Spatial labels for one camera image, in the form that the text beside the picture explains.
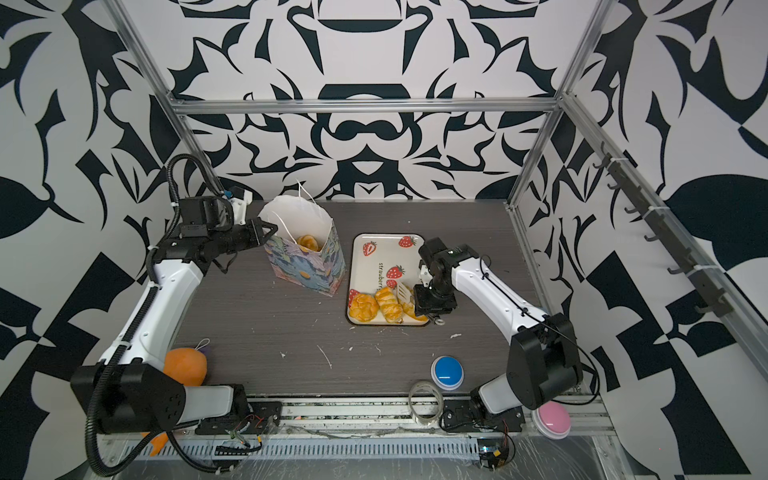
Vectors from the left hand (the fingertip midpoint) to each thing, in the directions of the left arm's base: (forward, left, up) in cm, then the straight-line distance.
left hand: (275, 222), depth 77 cm
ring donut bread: (+6, -4, -17) cm, 18 cm away
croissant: (-12, -29, -24) cm, 39 cm away
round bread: (-12, -21, -25) cm, 35 cm away
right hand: (-17, -37, -18) cm, 45 cm away
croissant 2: (-13, -35, -25) cm, 45 cm away
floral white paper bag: (+10, -2, -8) cm, 13 cm away
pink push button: (-42, -67, -26) cm, 83 cm away
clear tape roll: (-40, -35, -28) cm, 61 cm away
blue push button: (-30, -43, -28) cm, 60 cm away
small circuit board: (-47, -51, -29) cm, 76 cm away
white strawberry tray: (+6, -27, -28) cm, 39 cm away
